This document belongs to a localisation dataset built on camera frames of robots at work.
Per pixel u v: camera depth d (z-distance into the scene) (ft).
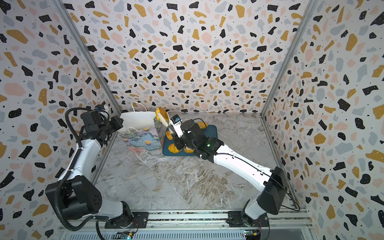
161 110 2.46
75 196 1.38
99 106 2.31
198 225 2.40
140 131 2.62
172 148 3.17
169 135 3.37
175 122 1.98
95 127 2.02
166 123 2.35
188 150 3.19
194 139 1.74
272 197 1.30
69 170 1.42
